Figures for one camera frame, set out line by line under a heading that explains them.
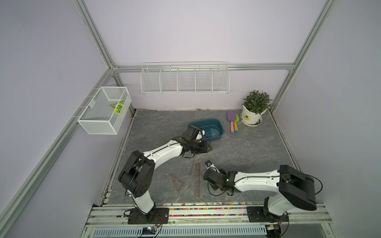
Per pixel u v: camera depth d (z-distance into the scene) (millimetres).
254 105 992
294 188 432
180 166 910
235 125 1111
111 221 737
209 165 759
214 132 1078
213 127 1111
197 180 847
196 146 758
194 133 710
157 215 723
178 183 848
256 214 740
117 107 811
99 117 788
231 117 1157
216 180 645
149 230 714
